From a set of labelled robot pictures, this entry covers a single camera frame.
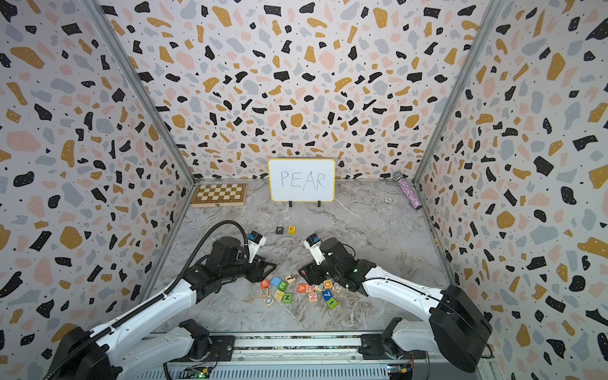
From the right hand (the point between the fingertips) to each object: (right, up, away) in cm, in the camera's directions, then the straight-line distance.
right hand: (306, 267), depth 81 cm
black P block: (-13, +10, +22) cm, 27 cm away
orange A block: (-2, -9, +5) cm, 10 cm away
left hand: (-11, +2, -1) cm, 11 cm away
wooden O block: (-13, -12, +2) cm, 18 cm away
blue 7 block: (+7, -11, +4) cm, 14 cm away
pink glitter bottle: (+45, +35, +40) cm, 70 cm away
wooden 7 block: (-7, -6, +7) cm, 11 cm away
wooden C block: (+11, -9, +5) cm, 14 cm away
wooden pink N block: (+2, -11, +3) cm, 12 cm away
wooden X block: (-15, -10, +3) cm, 18 cm away
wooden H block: (+1, -9, +5) cm, 10 cm away
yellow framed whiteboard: (-4, +32, +25) cm, 41 cm away
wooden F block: (+4, -9, +5) cm, 11 cm away
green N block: (-7, -11, +2) cm, 13 cm away
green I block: (+9, -13, +1) cm, 15 cm away
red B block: (-16, -8, +5) cm, 18 cm away
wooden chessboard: (-44, +26, +32) cm, 60 cm away
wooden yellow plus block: (-10, -10, +3) cm, 15 cm away
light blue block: (-12, -7, +6) cm, 15 cm away
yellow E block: (-7, +11, +20) cm, 24 cm away
